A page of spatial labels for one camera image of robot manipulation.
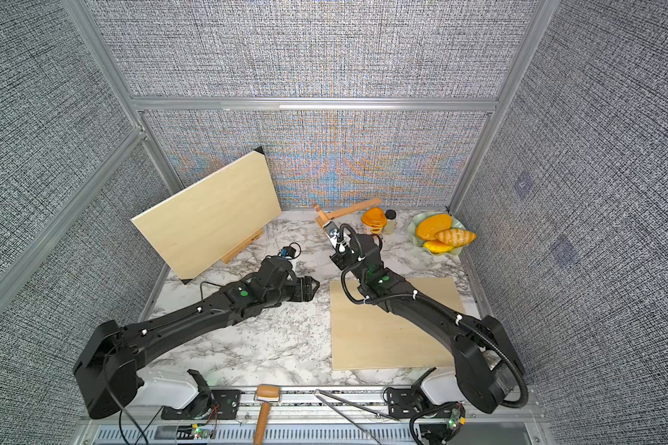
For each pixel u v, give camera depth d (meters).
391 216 1.06
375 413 0.73
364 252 0.58
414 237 1.03
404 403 0.73
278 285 0.63
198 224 0.82
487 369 0.42
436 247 1.03
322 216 0.78
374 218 1.04
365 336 0.86
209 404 0.68
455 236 1.00
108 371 0.42
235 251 1.01
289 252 0.73
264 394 0.75
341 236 0.66
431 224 1.07
